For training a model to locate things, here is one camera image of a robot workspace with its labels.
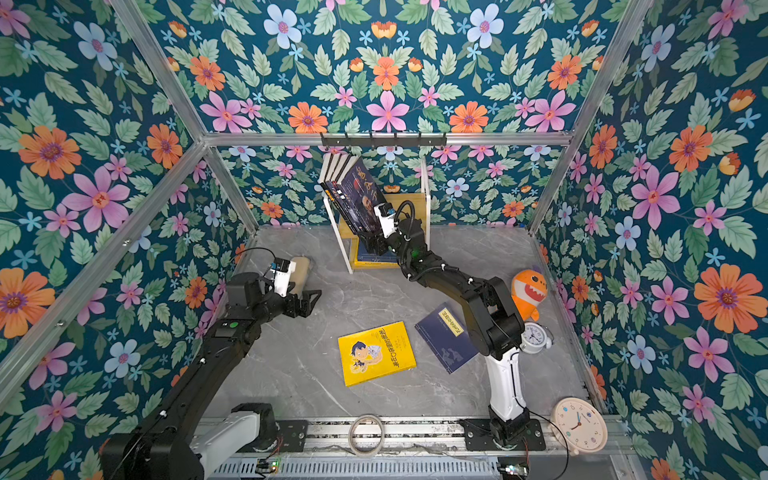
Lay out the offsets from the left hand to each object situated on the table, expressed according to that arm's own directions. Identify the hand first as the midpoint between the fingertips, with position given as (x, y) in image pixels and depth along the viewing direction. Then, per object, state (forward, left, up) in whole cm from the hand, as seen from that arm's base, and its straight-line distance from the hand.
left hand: (308, 280), depth 79 cm
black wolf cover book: (+19, -12, +16) cm, 28 cm away
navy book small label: (+18, -13, -13) cm, 26 cm away
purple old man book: (+22, -15, +10) cm, 29 cm away
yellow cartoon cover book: (-14, -17, -19) cm, 29 cm away
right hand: (+18, -17, +3) cm, 25 cm away
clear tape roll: (-33, -10, -19) cm, 40 cm away
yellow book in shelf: (+21, -9, -15) cm, 28 cm away
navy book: (-9, -39, -20) cm, 45 cm away
